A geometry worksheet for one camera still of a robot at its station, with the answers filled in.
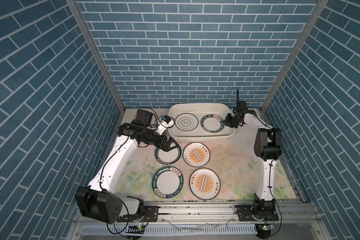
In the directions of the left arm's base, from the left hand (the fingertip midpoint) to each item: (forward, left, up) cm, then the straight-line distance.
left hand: (171, 141), depth 73 cm
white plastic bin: (+32, -19, -23) cm, 43 cm away
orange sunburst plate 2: (-13, -18, -24) cm, 33 cm away
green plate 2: (-12, +3, -23) cm, 26 cm away
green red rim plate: (+4, +2, -24) cm, 24 cm away
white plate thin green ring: (+32, -9, -23) cm, 41 cm away
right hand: (+29, -34, -18) cm, 48 cm away
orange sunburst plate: (+5, -15, -24) cm, 29 cm away
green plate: (+31, -28, -24) cm, 48 cm away
